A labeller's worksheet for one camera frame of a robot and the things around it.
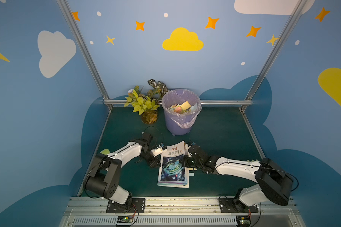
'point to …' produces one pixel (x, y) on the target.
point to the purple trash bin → (181, 108)
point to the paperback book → (171, 173)
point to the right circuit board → (243, 221)
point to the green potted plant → (144, 102)
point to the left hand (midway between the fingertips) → (157, 160)
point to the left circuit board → (124, 219)
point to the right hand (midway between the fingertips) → (180, 159)
